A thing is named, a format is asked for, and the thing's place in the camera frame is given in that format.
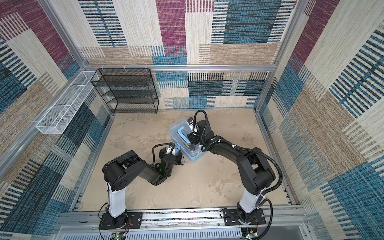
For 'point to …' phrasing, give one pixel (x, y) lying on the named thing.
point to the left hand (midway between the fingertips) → (173, 147)
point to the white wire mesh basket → (58, 117)
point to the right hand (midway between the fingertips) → (194, 134)
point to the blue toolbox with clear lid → (179, 130)
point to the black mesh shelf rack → (127, 90)
